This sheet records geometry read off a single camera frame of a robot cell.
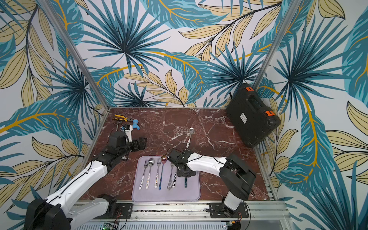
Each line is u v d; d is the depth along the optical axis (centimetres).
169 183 82
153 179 83
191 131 105
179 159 67
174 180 83
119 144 61
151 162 88
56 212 39
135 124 106
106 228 71
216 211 73
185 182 82
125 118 111
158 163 90
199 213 74
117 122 109
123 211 73
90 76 98
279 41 80
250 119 89
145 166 89
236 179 45
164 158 90
